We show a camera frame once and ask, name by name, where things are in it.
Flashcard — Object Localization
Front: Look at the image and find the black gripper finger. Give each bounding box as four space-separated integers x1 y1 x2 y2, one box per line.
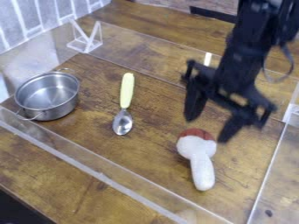
218 115 251 144
183 82 209 122

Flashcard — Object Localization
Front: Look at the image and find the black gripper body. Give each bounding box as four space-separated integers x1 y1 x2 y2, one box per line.
182 59 277 129

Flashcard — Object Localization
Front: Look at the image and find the white red plush mushroom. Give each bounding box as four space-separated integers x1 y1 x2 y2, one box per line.
177 128 218 191

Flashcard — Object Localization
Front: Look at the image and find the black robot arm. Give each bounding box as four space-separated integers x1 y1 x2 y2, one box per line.
182 0 299 143

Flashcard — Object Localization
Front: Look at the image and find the silver metal pot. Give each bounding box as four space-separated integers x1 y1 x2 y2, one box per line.
14 71 81 121

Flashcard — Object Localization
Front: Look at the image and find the clear acrylic triangular stand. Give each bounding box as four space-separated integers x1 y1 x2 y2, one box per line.
67 20 103 53

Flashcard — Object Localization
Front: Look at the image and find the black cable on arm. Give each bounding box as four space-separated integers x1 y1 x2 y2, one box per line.
261 40 297 84

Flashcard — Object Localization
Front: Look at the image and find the yellow handled metal spoon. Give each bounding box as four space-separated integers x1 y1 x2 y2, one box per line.
113 73 135 136

